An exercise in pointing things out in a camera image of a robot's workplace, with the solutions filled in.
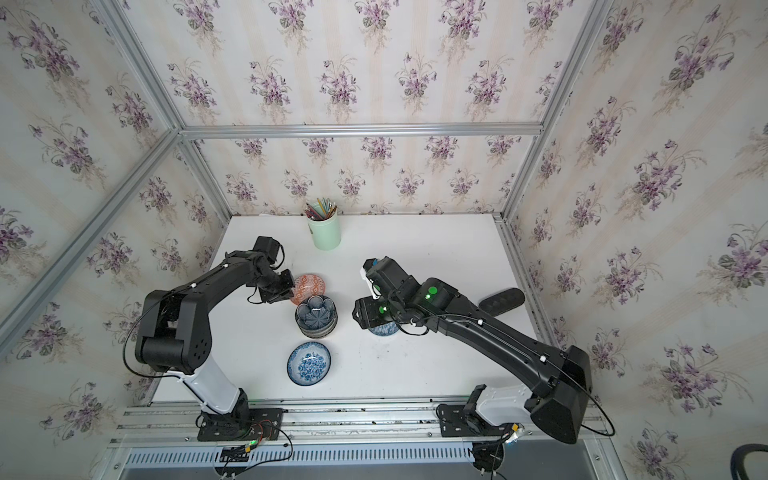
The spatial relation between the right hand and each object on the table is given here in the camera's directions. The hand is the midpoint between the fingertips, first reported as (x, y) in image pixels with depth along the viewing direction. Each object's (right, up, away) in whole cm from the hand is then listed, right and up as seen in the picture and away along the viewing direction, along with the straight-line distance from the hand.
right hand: (365, 313), depth 71 cm
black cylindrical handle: (+42, -2, +22) cm, 47 cm away
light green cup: (-16, +20, +33) cm, 42 cm away
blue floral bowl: (-17, -17, +11) cm, 26 cm away
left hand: (-23, +1, +21) cm, 31 cm away
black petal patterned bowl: (-16, -4, +15) cm, 22 cm away
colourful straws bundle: (-16, +30, +33) cm, 48 cm away
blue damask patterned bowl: (+5, -9, +17) cm, 20 cm away
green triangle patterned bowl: (-14, -9, +11) cm, 20 cm away
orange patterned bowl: (-21, +3, +25) cm, 33 cm away
